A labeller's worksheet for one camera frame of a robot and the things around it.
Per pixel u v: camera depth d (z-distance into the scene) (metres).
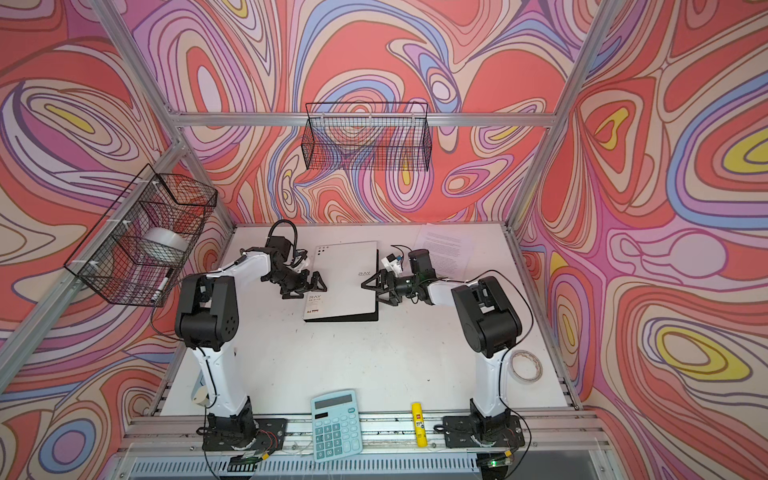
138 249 0.69
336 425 0.73
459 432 0.74
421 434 0.72
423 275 0.80
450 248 1.12
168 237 0.74
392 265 0.91
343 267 0.99
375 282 0.85
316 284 0.90
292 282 0.87
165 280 0.73
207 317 0.54
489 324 0.53
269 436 0.73
